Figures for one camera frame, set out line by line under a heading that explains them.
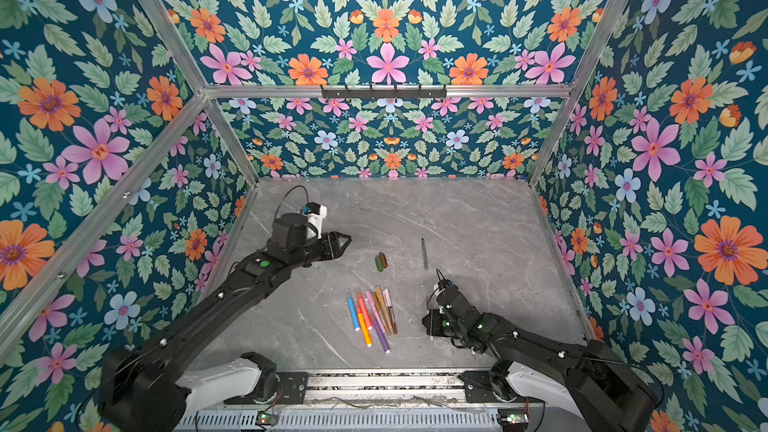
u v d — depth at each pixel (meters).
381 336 0.82
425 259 0.98
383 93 0.93
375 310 0.86
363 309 0.86
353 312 0.86
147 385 0.38
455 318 0.66
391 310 0.86
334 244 0.71
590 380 0.42
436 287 0.81
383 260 0.96
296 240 0.62
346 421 0.77
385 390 0.75
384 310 0.86
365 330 0.82
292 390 0.73
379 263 0.96
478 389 0.73
